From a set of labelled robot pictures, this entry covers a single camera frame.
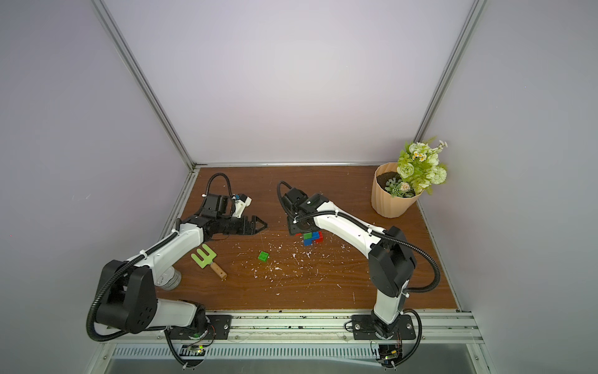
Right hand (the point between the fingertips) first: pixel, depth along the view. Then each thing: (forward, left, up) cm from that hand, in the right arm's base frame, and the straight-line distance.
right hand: (299, 225), depth 84 cm
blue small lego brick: (-1, -7, -6) cm, 9 cm away
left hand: (0, +14, 0) cm, 14 cm away
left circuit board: (-37, +31, -13) cm, 50 cm away
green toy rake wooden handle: (-10, +36, -11) cm, 39 cm away
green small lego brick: (-2, -3, -5) cm, 6 cm away
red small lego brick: (-1, -8, -9) cm, 12 cm away
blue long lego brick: (-1, -3, -11) cm, 12 cm away
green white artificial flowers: (+16, -43, +14) cm, 48 cm away
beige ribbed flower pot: (+11, -35, -1) cm, 36 cm away
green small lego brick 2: (-8, +14, -10) cm, 19 cm away
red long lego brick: (-7, -1, +6) cm, 9 cm away
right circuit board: (-37, -28, -15) cm, 49 cm away
